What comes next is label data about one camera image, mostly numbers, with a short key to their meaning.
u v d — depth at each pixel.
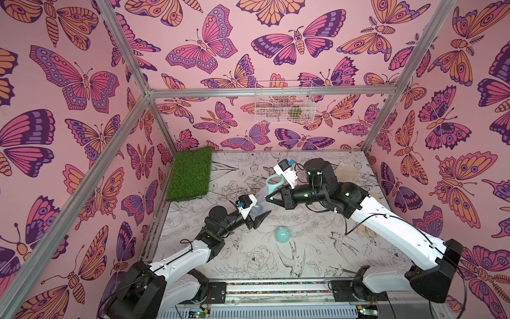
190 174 1.06
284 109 1.06
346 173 1.09
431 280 0.40
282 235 0.85
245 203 0.62
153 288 0.41
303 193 0.57
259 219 0.68
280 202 0.61
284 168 0.59
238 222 0.68
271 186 0.65
